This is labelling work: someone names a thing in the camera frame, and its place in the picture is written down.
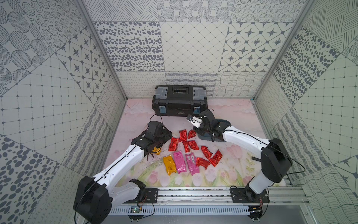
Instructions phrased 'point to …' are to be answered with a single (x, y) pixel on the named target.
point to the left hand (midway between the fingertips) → (170, 132)
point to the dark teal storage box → (216, 134)
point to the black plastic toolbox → (179, 100)
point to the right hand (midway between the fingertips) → (199, 123)
